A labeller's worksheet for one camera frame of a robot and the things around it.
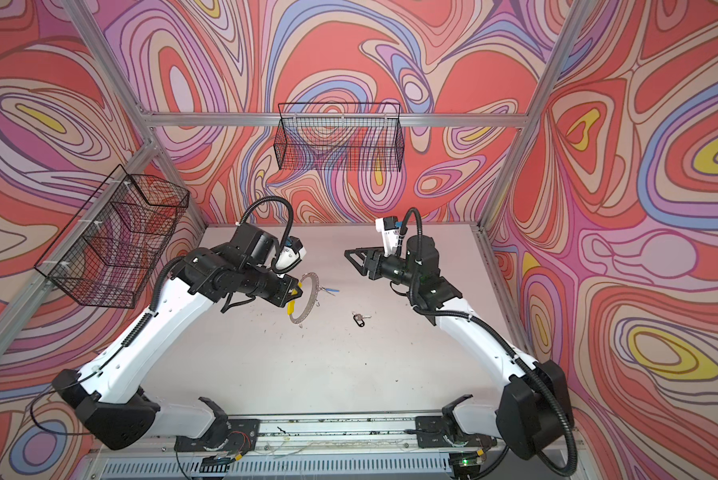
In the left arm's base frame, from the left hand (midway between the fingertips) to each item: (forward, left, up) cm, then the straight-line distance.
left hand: (305, 290), depth 69 cm
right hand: (+8, -12, +2) cm, 14 cm away
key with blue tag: (+4, -5, -6) cm, 9 cm away
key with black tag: (+6, -13, -26) cm, 30 cm away
